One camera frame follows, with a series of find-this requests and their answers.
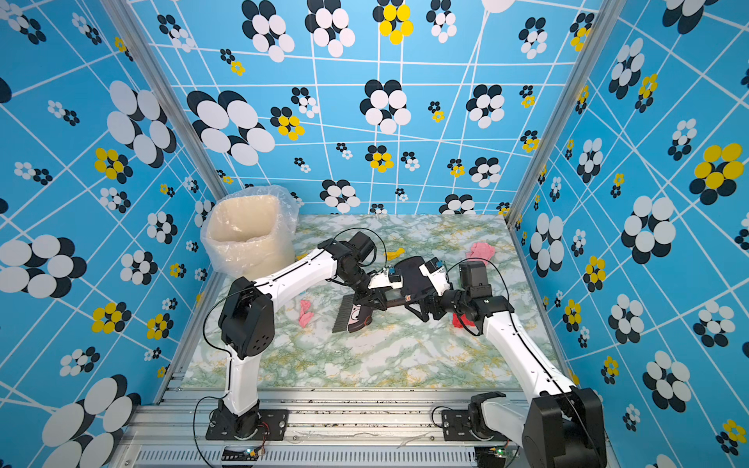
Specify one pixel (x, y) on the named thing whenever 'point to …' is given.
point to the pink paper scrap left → (305, 316)
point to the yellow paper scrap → (391, 255)
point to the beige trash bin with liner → (251, 232)
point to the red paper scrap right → (456, 323)
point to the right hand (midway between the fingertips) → (420, 297)
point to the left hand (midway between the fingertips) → (386, 301)
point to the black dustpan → (414, 283)
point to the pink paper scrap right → (481, 253)
